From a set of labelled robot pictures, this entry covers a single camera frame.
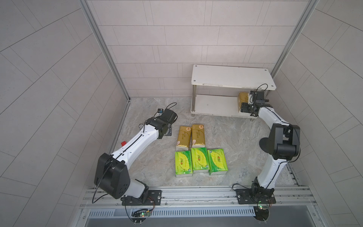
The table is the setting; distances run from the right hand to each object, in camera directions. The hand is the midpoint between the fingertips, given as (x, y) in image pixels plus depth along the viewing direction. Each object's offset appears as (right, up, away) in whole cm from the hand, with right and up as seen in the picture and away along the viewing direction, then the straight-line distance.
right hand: (246, 104), depth 99 cm
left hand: (-57, -15, -15) cm, 61 cm away
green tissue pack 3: (-25, -33, -22) cm, 47 cm away
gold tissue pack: (-44, -21, -12) cm, 50 cm away
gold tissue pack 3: (-2, +5, +2) cm, 6 cm away
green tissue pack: (-44, -34, -22) cm, 60 cm away
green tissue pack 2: (-35, -31, -20) cm, 51 cm away
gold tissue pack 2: (-35, -20, -12) cm, 42 cm away
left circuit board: (-64, -53, -33) cm, 90 cm away
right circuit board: (-6, -53, -32) cm, 62 cm away
